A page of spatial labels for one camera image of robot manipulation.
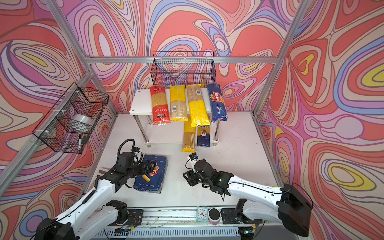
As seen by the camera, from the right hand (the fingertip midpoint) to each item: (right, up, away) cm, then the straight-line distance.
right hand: (188, 177), depth 78 cm
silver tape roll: (-51, +29, -8) cm, 59 cm away
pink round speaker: (+13, -15, -9) cm, 22 cm away
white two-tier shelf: (-24, +37, -4) cm, 44 cm away
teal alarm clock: (+7, -17, -5) cm, 19 cm away
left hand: (-22, +5, +7) cm, 23 cm away
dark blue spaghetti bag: (+9, +19, +15) cm, 26 cm away
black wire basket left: (-60, +27, -5) cm, 66 cm away
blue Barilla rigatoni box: (-19, -3, +1) cm, 20 cm away
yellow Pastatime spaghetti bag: (0, +19, +15) cm, 24 cm away
